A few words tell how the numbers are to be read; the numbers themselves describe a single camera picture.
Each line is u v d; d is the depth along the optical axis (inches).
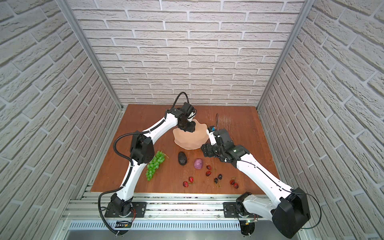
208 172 33.5
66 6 27.5
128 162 24.4
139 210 29.2
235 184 31.9
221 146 23.1
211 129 27.8
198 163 33.6
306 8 27.4
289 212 15.2
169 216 28.7
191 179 32.2
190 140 37.3
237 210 26.0
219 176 32.7
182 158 34.4
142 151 23.5
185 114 31.0
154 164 33.4
